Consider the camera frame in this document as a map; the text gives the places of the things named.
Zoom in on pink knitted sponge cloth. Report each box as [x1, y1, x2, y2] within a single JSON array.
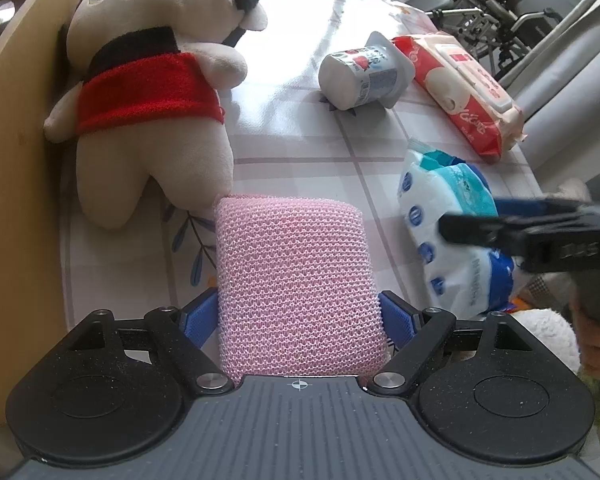
[[215, 195, 389, 382]]

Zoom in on person right hand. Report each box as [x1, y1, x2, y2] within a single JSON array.
[[569, 292, 600, 380]]

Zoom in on red white wet wipes pack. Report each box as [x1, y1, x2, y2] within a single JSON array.
[[392, 32, 524, 162]]

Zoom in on cardboard box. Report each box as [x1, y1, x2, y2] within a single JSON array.
[[0, 0, 80, 426]]

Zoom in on white yogurt cup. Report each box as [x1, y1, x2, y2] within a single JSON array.
[[318, 32, 415, 110]]

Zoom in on cream doll red shirt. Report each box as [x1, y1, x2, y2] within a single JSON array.
[[44, 0, 266, 229]]

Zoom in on white curtain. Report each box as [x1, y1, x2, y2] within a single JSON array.
[[503, 0, 600, 191]]

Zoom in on wheelchair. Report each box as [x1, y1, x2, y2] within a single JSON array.
[[406, 0, 582, 79]]

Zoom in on blue white tissue pack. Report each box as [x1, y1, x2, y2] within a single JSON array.
[[398, 140, 516, 320]]

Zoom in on floral plastic tablecloth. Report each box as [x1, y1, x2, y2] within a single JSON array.
[[60, 0, 540, 324]]

